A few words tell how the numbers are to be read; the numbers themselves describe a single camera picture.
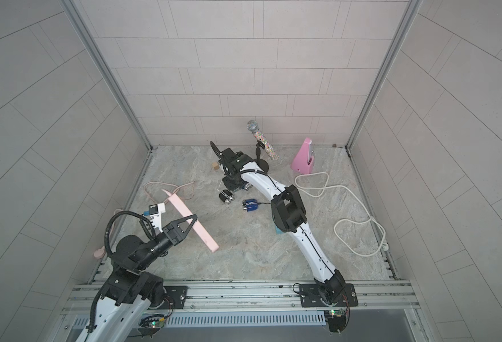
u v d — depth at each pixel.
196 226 0.64
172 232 0.60
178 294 0.71
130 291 0.52
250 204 0.91
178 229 0.61
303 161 1.02
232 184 0.85
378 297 0.73
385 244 0.84
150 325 0.65
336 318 0.69
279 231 0.64
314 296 0.67
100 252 0.82
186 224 0.64
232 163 0.73
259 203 0.94
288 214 0.60
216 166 1.06
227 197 0.94
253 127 0.87
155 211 0.63
